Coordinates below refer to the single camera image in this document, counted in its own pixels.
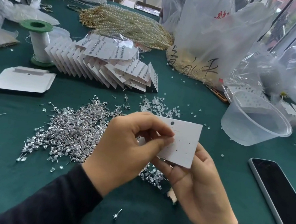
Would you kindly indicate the single ear stud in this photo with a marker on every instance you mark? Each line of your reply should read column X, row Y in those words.
column 116, row 215

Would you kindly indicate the person's left forearm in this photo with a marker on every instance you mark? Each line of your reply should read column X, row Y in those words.
column 53, row 204

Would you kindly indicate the stack of white cards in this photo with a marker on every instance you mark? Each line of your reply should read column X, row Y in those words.
column 22, row 80

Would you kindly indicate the person's left hand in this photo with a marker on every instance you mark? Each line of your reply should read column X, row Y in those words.
column 122, row 153

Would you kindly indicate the clear plastic earring backs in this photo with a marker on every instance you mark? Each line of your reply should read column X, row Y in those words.
column 157, row 105

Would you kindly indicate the white-edged smartphone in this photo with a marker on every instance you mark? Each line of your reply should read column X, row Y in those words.
column 284, row 202

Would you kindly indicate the pile of pearl strands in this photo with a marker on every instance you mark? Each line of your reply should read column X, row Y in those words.
column 127, row 24

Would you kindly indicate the green spool of white thread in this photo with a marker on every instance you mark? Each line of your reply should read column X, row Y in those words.
column 40, row 44

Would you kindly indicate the small bag of pearls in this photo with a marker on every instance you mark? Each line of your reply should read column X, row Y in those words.
column 32, row 14

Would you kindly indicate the clear plastic bowl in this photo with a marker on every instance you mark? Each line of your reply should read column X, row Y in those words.
column 251, row 128

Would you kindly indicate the white handwritten plastic bag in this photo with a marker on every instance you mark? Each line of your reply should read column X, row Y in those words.
column 212, row 34

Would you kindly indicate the pile of silver stud earrings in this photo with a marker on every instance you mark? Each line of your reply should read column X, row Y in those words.
column 76, row 130

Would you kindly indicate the row of white cards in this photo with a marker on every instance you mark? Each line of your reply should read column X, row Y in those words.
column 100, row 56

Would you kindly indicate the person's right hand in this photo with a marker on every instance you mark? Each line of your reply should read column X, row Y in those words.
column 202, row 196

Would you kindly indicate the white earring card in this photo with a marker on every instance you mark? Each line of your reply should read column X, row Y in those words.
column 184, row 143

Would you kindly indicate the orange and black tool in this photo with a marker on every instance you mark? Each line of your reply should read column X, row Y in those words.
column 217, row 94

